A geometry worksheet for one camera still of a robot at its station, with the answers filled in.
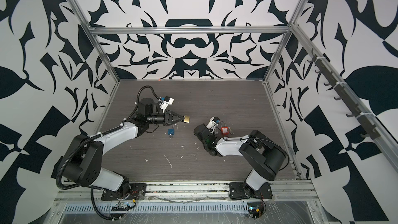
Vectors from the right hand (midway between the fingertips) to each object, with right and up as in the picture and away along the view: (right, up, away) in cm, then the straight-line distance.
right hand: (197, 126), depth 91 cm
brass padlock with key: (-5, +6, -11) cm, 14 cm away
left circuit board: (-37, -35, -18) cm, 54 cm away
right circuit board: (+26, -34, -19) cm, 47 cm away
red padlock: (+16, -3, +3) cm, 16 cm away
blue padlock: (-16, -4, +3) cm, 16 cm away
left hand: (-6, +7, -12) cm, 16 cm away
